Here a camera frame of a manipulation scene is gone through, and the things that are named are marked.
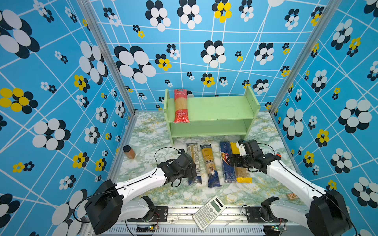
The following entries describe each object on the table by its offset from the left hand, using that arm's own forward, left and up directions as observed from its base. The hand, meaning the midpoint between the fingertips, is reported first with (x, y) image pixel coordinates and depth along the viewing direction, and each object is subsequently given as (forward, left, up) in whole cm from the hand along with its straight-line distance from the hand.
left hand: (191, 170), depth 83 cm
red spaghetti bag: (+30, +7, +25) cm, 40 cm away
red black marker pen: (+11, -56, -5) cm, 58 cm away
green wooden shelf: (+21, -12, +23) cm, 33 cm away
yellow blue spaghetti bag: (-5, -12, -3) cm, 13 cm away
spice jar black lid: (+12, +40, +3) cm, 42 cm away
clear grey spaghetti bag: (+13, -1, -2) cm, 14 cm away
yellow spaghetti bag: (-1, -30, -3) cm, 30 cm away
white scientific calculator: (-20, -9, -5) cm, 23 cm away
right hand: (+5, -24, +2) cm, 25 cm away
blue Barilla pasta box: (0, -22, -2) cm, 22 cm away
